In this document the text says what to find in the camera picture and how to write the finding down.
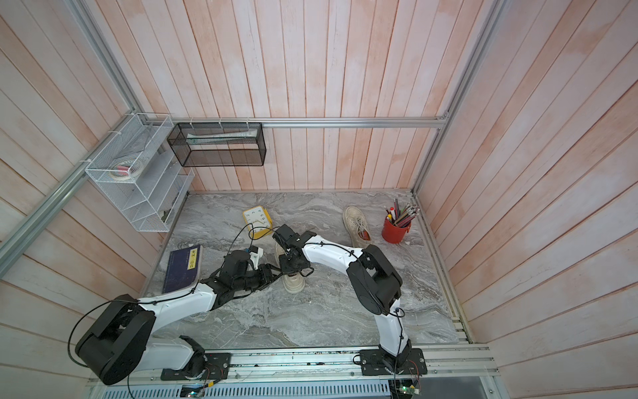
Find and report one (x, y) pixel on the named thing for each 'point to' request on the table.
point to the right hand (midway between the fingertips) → (288, 267)
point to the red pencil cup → (394, 233)
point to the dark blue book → (184, 268)
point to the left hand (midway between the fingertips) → (281, 277)
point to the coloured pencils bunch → (404, 216)
